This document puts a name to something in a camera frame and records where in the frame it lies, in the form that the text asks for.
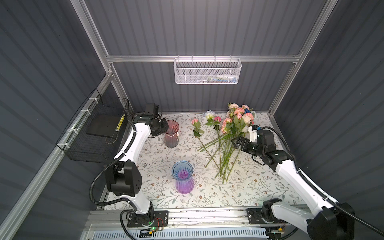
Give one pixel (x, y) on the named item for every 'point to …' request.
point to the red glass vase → (171, 136)
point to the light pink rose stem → (196, 133)
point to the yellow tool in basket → (120, 122)
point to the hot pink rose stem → (216, 124)
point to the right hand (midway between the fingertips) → (239, 143)
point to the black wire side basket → (95, 134)
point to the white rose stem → (209, 114)
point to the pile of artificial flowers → (239, 118)
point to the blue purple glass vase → (182, 172)
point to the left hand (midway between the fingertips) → (166, 128)
